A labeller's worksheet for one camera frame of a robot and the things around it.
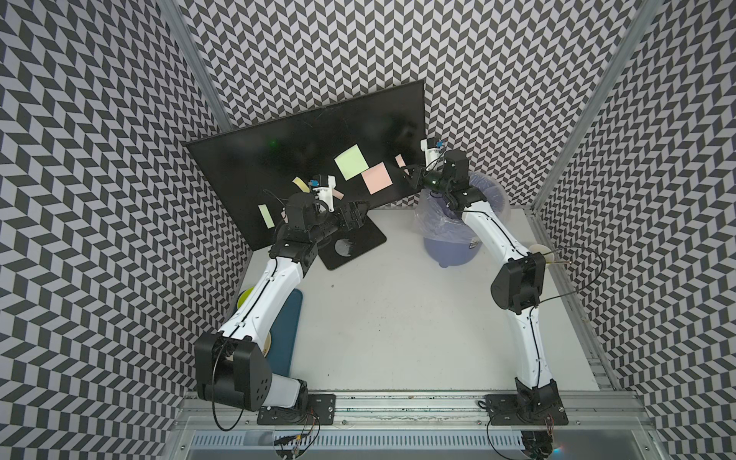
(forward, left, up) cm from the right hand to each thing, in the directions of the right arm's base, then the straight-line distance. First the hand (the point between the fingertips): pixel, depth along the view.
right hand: (402, 170), depth 88 cm
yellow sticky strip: (-11, +29, +4) cm, 31 cm away
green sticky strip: (-17, +39, -2) cm, 42 cm away
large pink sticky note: (-4, +8, 0) cm, 9 cm away
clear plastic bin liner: (-16, -10, -5) cm, 20 cm away
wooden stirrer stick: (-11, -59, -35) cm, 70 cm away
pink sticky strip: (+1, +1, +3) cm, 3 cm away
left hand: (-16, +12, +1) cm, 21 cm away
